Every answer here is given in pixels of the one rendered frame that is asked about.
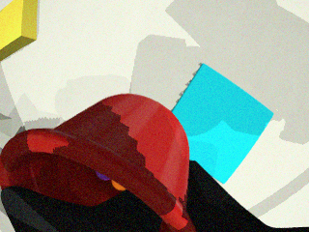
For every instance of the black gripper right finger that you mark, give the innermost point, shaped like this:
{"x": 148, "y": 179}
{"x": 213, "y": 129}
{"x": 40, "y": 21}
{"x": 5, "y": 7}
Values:
{"x": 213, "y": 209}

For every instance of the yellow rectangular block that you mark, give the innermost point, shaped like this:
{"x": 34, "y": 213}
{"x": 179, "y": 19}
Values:
{"x": 17, "y": 26}

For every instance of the red cup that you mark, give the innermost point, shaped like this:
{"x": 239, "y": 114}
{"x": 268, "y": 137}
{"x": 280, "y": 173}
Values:
{"x": 133, "y": 140}

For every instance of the purple marble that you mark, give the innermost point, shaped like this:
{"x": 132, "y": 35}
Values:
{"x": 102, "y": 176}

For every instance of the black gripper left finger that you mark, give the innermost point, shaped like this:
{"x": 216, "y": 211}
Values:
{"x": 30, "y": 211}

